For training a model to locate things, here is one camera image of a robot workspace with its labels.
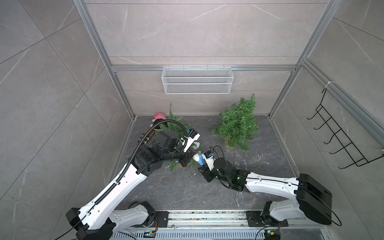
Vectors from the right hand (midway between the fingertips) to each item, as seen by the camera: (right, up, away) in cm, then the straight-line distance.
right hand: (202, 167), depth 80 cm
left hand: (-3, +12, -16) cm, 20 cm away
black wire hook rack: (+62, +9, -22) cm, 66 cm away
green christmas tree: (+20, +24, +2) cm, 32 cm away
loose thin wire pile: (+32, -1, +14) cm, 35 cm away
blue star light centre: (-1, +6, -9) cm, 11 cm away
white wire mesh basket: (-2, +54, +21) cm, 58 cm away
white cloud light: (-3, +9, -16) cm, 19 cm away
